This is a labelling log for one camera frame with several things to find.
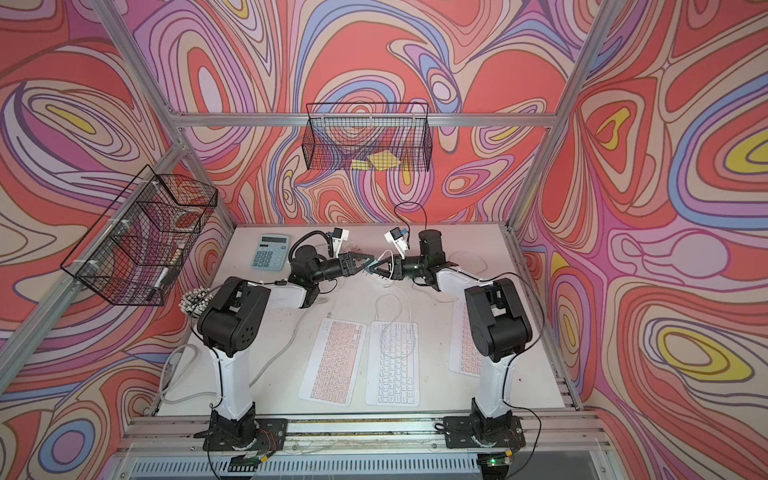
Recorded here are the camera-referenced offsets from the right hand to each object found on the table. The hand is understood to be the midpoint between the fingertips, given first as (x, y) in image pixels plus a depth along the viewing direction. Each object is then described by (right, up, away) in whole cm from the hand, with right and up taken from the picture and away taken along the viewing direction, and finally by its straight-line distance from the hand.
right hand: (374, 275), depth 87 cm
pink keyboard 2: (+26, -24, -1) cm, 36 cm away
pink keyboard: (-12, -26, -3) cm, 29 cm away
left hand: (0, +3, -2) cm, 4 cm away
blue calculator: (-39, +6, +21) cm, 44 cm away
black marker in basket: (-52, 0, -15) cm, 54 cm away
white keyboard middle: (+5, -27, -5) cm, 28 cm away
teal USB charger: (-2, +2, -3) cm, 4 cm away
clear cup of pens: (-46, -6, -10) cm, 48 cm away
